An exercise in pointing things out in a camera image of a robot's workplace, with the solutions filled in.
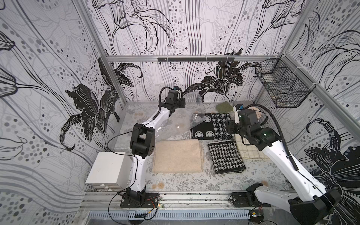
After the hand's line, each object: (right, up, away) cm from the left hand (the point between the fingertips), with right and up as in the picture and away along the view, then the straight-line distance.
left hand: (183, 101), depth 98 cm
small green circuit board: (+38, -61, -28) cm, 77 cm away
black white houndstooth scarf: (+26, -36, -14) cm, 47 cm away
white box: (-38, -39, -27) cm, 61 cm away
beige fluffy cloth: (-3, -36, -12) cm, 38 cm away
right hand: (+27, -13, -23) cm, 38 cm away
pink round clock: (+59, -9, +9) cm, 61 cm away
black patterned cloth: (+19, -18, +1) cm, 27 cm away
